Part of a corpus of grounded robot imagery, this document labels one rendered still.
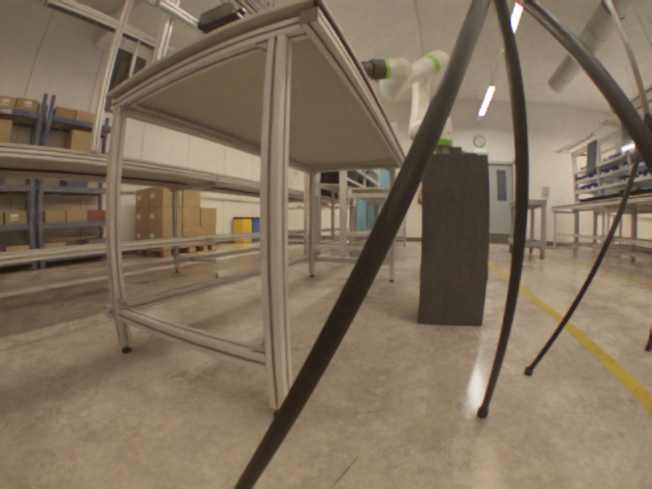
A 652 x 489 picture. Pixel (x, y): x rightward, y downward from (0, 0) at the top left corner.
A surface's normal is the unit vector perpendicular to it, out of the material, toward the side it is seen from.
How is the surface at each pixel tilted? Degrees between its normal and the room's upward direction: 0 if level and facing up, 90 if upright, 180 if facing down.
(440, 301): 90
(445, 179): 90
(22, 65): 90
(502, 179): 90
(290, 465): 0
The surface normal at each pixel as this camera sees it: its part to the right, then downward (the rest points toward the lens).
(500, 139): -0.36, 0.07
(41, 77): 0.93, 0.03
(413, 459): 0.00, -1.00
